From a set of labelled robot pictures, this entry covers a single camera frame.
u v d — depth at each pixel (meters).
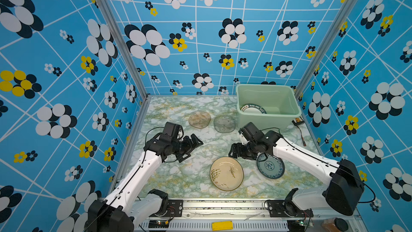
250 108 1.08
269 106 1.08
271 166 0.87
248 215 0.72
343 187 0.40
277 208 0.73
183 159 0.73
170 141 0.60
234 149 0.72
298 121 1.04
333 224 0.63
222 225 0.69
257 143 0.61
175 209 0.73
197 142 0.70
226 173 0.85
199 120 1.06
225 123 1.02
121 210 0.39
